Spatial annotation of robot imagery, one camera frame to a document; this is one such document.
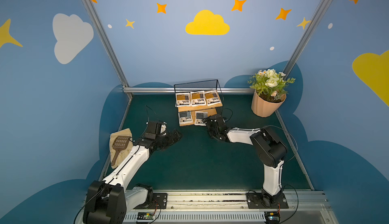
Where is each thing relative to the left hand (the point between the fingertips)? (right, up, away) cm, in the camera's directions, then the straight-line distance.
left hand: (177, 136), depth 84 cm
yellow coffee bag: (+2, +22, +11) cm, 25 cm away
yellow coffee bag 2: (+11, +22, +11) cm, 27 cm away
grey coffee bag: (+2, +10, +21) cm, 23 cm away
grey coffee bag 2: (+13, +11, +23) cm, 28 cm away
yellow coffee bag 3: (+21, +23, +12) cm, 33 cm away
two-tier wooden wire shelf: (+17, +32, +18) cm, 40 cm away
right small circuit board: (+48, -38, -11) cm, 62 cm away
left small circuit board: (-14, -36, -12) cm, 41 cm away
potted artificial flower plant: (+58, +27, +12) cm, 65 cm away
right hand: (+16, +7, +15) cm, 23 cm away
